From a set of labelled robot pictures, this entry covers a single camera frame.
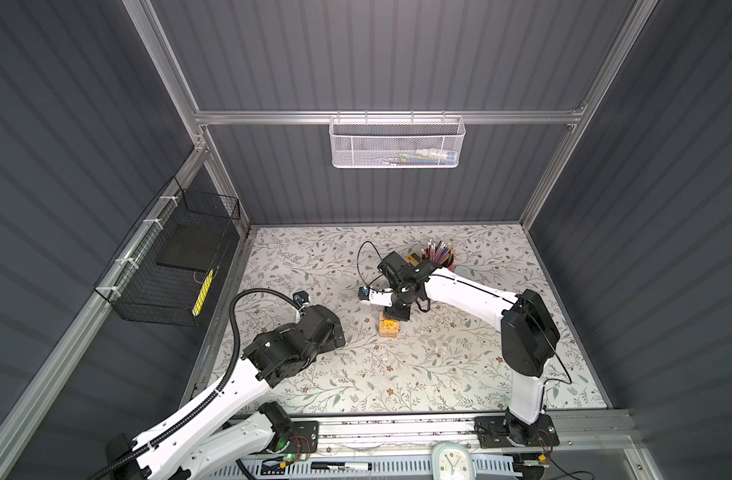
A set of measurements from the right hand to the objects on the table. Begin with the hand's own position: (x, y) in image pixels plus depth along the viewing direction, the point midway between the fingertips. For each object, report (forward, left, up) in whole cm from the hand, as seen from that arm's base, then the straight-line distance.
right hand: (392, 309), depth 89 cm
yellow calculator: (+24, -9, -6) cm, 26 cm away
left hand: (-11, +17, +9) cm, 22 cm away
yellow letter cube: (-3, +1, -3) cm, 5 cm away
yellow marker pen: (-7, +45, +21) cm, 50 cm away
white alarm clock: (-37, -13, -5) cm, 40 cm away
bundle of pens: (+18, -15, +5) cm, 24 cm away
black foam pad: (+7, +53, +22) cm, 57 cm away
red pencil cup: (+13, -18, +5) cm, 23 cm away
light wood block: (-6, +2, -5) cm, 8 cm away
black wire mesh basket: (-1, +56, +22) cm, 60 cm away
